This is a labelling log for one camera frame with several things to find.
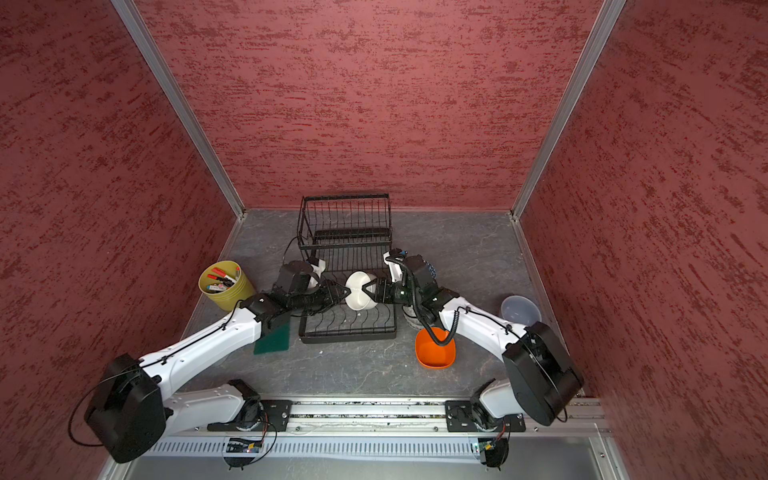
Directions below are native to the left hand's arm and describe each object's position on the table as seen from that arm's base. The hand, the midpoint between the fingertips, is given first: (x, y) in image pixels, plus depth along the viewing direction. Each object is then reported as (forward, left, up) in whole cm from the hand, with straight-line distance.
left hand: (348, 299), depth 81 cm
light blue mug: (+3, -53, -12) cm, 55 cm away
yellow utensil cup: (+1, +36, -2) cm, 36 cm away
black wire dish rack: (+30, +5, -9) cm, 31 cm away
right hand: (+1, -5, +1) cm, 5 cm away
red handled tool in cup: (+7, +39, -3) cm, 39 cm away
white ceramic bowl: (+2, -3, -4) cm, 5 cm away
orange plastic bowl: (-10, -24, -14) cm, 30 cm away
